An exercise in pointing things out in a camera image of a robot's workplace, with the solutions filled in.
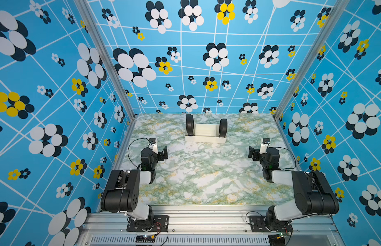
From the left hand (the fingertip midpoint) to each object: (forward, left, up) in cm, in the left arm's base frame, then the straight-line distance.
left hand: (160, 145), depth 93 cm
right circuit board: (-47, -61, -10) cm, 77 cm away
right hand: (0, -62, -1) cm, 62 cm away
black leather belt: (+12, -40, +6) cm, 42 cm away
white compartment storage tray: (+14, -29, -6) cm, 32 cm away
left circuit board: (-46, +2, -11) cm, 47 cm away
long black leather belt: (+11, -18, +7) cm, 23 cm away
